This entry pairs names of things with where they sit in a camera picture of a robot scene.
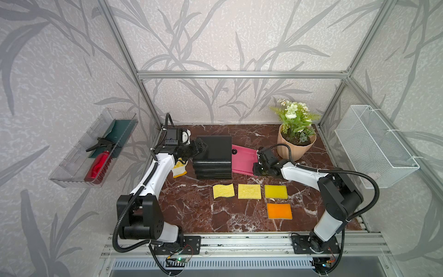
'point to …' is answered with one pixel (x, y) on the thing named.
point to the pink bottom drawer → (243, 160)
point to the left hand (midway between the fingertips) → (202, 148)
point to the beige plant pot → (301, 139)
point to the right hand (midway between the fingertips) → (252, 168)
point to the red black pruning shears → (99, 168)
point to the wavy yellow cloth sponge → (223, 190)
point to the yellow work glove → (179, 169)
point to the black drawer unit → (216, 162)
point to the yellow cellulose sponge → (249, 191)
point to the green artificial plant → (295, 119)
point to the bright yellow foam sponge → (276, 191)
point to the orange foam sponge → (279, 211)
